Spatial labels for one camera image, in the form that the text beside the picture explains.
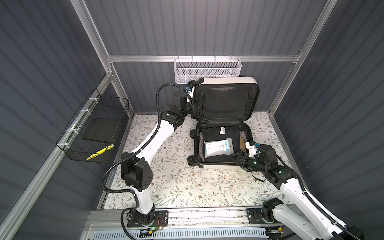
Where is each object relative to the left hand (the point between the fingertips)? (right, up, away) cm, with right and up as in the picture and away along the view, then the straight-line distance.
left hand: (194, 100), depth 81 cm
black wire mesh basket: (-51, -22, -19) cm, 59 cm away
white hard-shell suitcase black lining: (+19, -2, +9) cm, 21 cm away
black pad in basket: (-46, -16, -8) cm, 49 cm away
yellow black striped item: (-39, -24, -13) cm, 47 cm away
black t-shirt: (+10, -20, +14) cm, 26 cm away
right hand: (+21, -32, -5) cm, 38 cm away
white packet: (+14, -26, +3) cm, 30 cm away
